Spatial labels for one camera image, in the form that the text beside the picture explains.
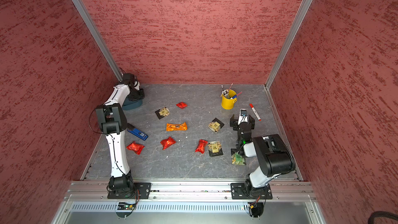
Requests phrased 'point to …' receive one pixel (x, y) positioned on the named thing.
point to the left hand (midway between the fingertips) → (142, 99)
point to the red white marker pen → (255, 112)
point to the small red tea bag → (182, 104)
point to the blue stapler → (136, 132)
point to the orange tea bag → (171, 127)
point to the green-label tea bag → (237, 159)
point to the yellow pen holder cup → (228, 103)
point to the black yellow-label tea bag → (215, 125)
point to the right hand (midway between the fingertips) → (241, 116)
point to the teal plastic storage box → (129, 104)
